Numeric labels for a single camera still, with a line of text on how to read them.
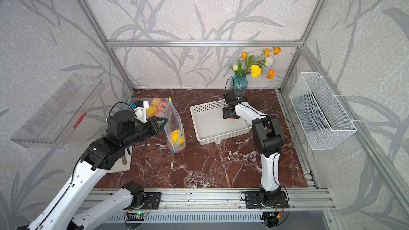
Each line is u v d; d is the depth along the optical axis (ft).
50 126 2.10
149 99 3.75
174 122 2.43
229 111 2.42
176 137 2.33
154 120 1.86
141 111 1.93
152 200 2.39
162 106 3.33
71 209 1.31
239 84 3.56
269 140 1.76
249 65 3.31
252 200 2.37
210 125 3.45
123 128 1.53
